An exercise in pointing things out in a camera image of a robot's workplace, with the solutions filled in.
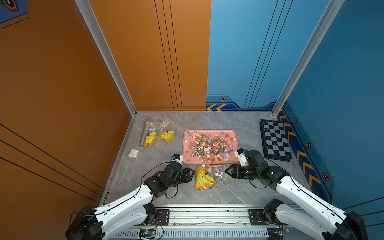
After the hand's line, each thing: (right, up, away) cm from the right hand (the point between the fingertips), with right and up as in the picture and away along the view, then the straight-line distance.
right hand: (228, 171), depth 78 cm
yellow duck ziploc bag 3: (-9, -4, +7) cm, 12 cm away
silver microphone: (-53, +18, +26) cm, 62 cm away
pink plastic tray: (-8, +10, +19) cm, 23 cm away
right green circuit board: (+21, -27, -8) cm, 35 cm away
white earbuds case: (-58, +6, +19) cm, 61 cm away
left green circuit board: (-40, -28, -6) cm, 49 cm away
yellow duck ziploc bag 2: (-46, +19, +18) cm, 53 cm away
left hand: (-18, 0, +3) cm, 19 cm away
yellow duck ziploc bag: (-37, +22, +26) cm, 51 cm away
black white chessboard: (+36, +13, +22) cm, 44 cm away
